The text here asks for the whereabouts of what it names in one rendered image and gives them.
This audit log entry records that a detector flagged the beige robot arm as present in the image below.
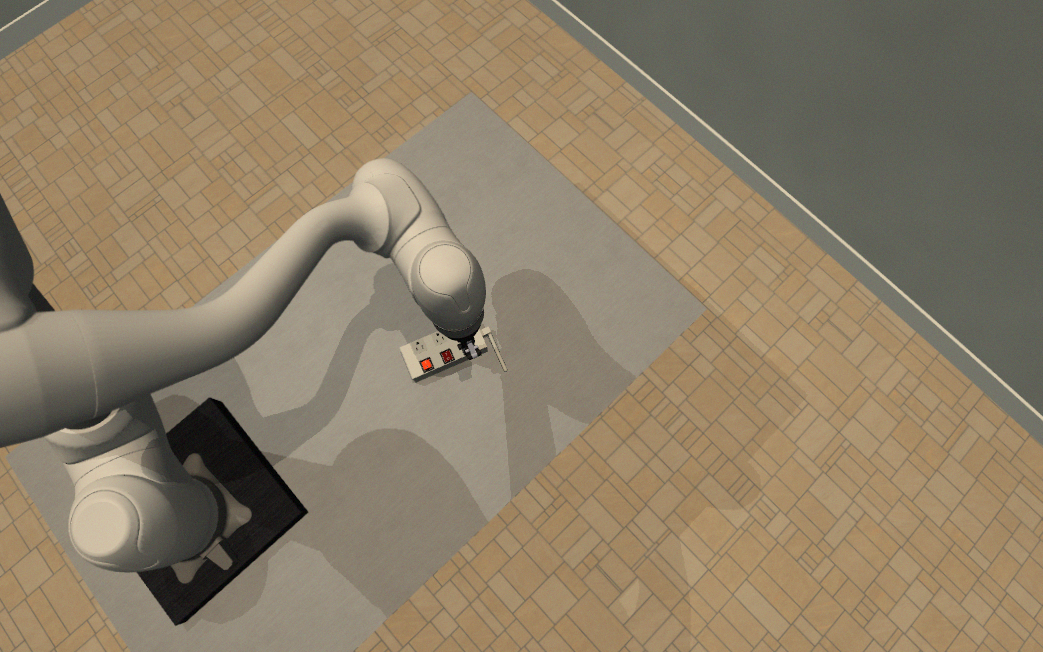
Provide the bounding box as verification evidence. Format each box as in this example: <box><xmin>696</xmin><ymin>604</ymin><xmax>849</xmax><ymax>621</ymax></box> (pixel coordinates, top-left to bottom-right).
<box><xmin>0</xmin><ymin>158</ymin><xmax>486</xmax><ymax>584</ymax></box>

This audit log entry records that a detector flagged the white power strip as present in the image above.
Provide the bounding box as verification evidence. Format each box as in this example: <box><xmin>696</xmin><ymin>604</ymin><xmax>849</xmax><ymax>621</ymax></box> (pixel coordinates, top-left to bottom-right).
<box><xmin>401</xmin><ymin>325</ymin><xmax>507</xmax><ymax>383</ymax></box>

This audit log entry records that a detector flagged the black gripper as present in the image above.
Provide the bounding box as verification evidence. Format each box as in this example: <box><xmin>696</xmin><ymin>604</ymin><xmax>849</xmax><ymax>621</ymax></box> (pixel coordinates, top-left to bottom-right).
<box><xmin>446</xmin><ymin>327</ymin><xmax>482</xmax><ymax>360</ymax></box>

